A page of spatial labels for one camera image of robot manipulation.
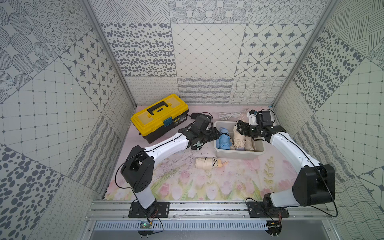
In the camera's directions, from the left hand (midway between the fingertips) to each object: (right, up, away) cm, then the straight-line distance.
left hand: (219, 132), depth 82 cm
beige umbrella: (+21, -9, +11) cm, 25 cm away
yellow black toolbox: (-36, +8, +8) cm, 37 cm away
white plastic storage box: (+25, -10, +4) cm, 27 cm away
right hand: (+13, 0, +4) cm, 14 cm away
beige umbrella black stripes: (-6, -19, +4) cm, 20 cm away
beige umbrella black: (+11, -4, -1) cm, 12 cm away
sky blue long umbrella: (+4, -7, +7) cm, 11 cm away
